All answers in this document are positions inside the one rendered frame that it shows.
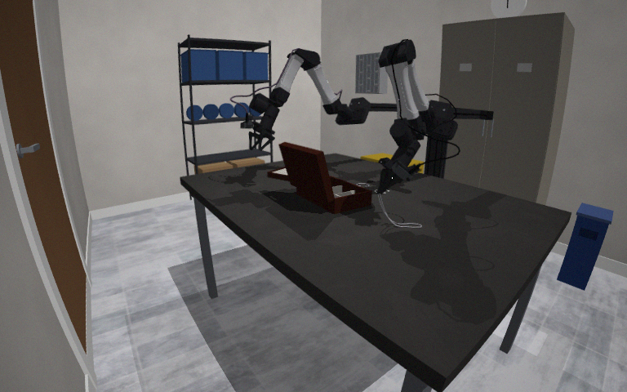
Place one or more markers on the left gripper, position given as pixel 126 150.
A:
pixel 389 179

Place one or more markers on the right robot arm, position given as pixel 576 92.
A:
pixel 280 93

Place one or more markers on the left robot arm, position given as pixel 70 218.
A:
pixel 416 108

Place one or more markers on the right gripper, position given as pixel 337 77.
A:
pixel 264 128

